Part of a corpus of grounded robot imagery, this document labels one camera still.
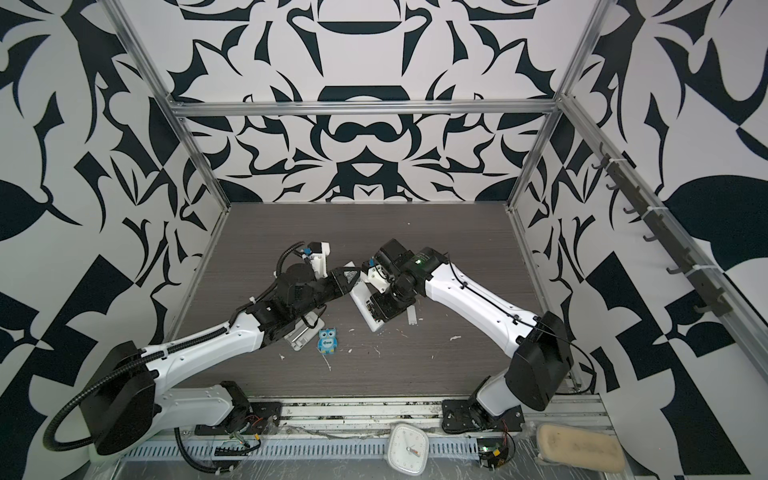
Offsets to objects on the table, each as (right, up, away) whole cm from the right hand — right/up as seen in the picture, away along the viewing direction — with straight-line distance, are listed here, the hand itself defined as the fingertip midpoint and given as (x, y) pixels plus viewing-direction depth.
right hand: (378, 312), depth 75 cm
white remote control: (-4, +5, 0) cm, 6 cm away
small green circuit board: (+27, -32, -4) cm, 42 cm away
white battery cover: (-21, -9, +10) cm, 25 cm away
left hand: (-3, +12, 0) cm, 12 cm away
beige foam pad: (+45, -28, -8) cm, 53 cm away
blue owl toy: (-15, -10, +10) cm, 20 cm away
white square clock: (+7, -28, -8) cm, 30 cm away
